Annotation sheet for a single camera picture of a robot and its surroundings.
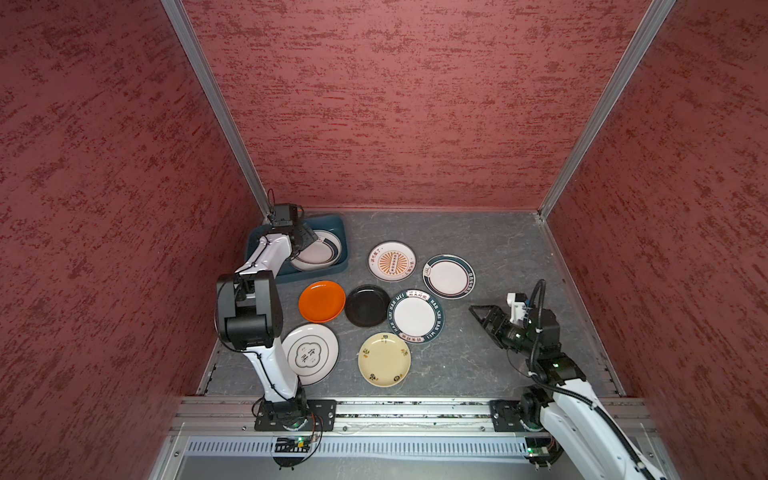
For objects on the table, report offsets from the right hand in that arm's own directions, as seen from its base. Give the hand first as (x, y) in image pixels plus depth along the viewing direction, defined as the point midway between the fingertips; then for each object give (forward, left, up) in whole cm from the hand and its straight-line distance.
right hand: (471, 321), depth 81 cm
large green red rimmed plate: (+29, +46, -6) cm, 55 cm away
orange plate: (+13, +45, -9) cm, 48 cm away
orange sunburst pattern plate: (+27, +21, -8) cm, 36 cm away
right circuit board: (-28, -13, -10) cm, 32 cm away
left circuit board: (-26, +46, -9) cm, 53 cm away
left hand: (+28, +51, +2) cm, 58 cm away
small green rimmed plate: (+21, +2, -9) cm, 23 cm away
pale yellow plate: (-6, +25, -10) cm, 27 cm away
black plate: (+12, +30, -11) cm, 34 cm away
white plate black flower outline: (-3, +46, -9) cm, 47 cm away
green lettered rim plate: (+6, +15, -8) cm, 18 cm away
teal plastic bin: (+44, +45, -5) cm, 63 cm away
